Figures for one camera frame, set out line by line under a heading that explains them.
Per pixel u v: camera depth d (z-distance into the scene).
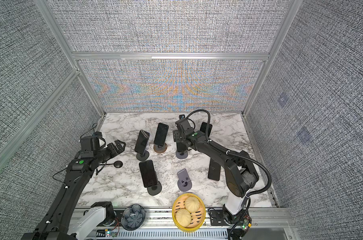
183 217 0.68
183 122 0.67
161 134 0.92
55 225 0.39
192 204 0.72
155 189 0.82
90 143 0.58
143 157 0.95
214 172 0.90
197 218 0.72
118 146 0.70
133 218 0.73
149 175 0.77
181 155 0.96
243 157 0.46
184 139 0.66
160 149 0.98
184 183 0.80
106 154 0.65
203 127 0.93
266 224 0.73
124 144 0.76
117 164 0.92
